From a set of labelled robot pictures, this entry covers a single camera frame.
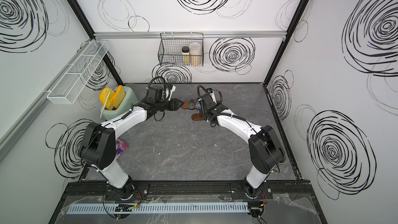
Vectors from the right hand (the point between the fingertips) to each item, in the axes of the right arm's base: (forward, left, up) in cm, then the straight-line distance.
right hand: (214, 105), depth 88 cm
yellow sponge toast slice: (0, +62, +8) cm, 62 cm away
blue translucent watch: (0, +9, 0) cm, 9 cm away
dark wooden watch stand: (+1, +12, -14) cm, 19 cm away
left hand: (+1, +20, +1) cm, 20 cm away
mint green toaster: (-1, +52, 0) cm, 52 cm away
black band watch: (0, +13, 0) cm, 13 cm away
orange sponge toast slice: (0, +54, +7) cm, 54 cm away
